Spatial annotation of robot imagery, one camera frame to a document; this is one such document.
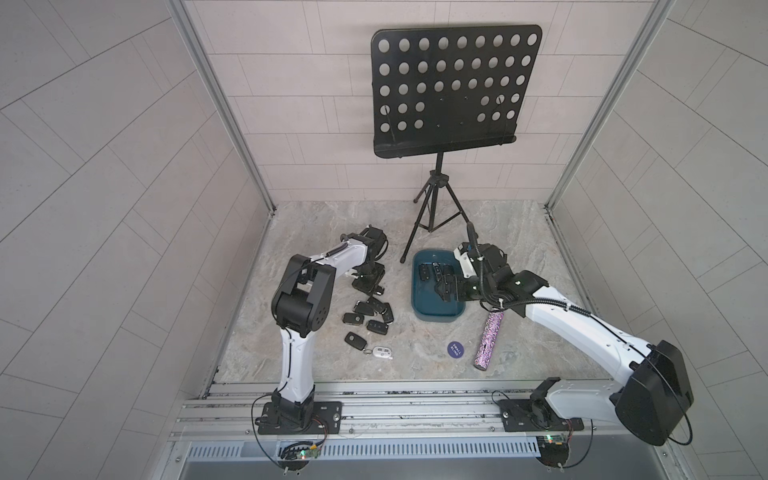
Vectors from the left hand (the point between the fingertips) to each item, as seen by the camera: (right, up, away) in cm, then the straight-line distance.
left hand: (385, 281), depth 98 cm
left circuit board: (-18, -33, -32) cm, 50 cm away
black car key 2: (-2, -11, -13) cm, 17 cm away
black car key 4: (+17, +4, -2) cm, 17 cm away
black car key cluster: (-6, -7, -9) cm, 13 cm away
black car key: (-9, -9, -11) cm, 17 cm away
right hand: (+17, +2, -18) cm, 25 cm away
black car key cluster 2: (-3, -5, -9) cm, 11 cm away
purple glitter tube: (+31, -10, -15) cm, 36 cm away
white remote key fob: (0, -16, -17) cm, 24 cm away
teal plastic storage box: (+13, -5, -9) cm, 17 cm away
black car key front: (-8, -14, -15) cm, 22 cm away
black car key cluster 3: (+1, -8, -11) cm, 13 cm away
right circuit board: (+41, -34, -29) cm, 60 cm away
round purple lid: (+20, -16, -15) cm, 30 cm away
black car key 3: (+13, +3, -1) cm, 13 cm away
